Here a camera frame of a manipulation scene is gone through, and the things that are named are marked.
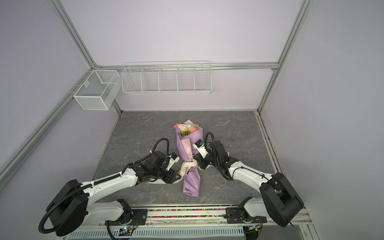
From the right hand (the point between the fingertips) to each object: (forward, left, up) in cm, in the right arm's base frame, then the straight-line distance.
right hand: (194, 157), depth 84 cm
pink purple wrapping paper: (+9, +6, -3) cm, 12 cm away
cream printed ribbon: (-3, +6, -4) cm, 7 cm away
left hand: (-10, +10, -4) cm, 14 cm away
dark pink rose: (+28, +14, -6) cm, 32 cm away
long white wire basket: (+49, +19, +20) cm, 56 cm away
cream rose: (+24, +7, -3) cm, 25 cm away
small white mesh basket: (+38, +66, +17) cm, 78 cm away
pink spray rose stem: (+24, +1, -4) cm, 24 cm away
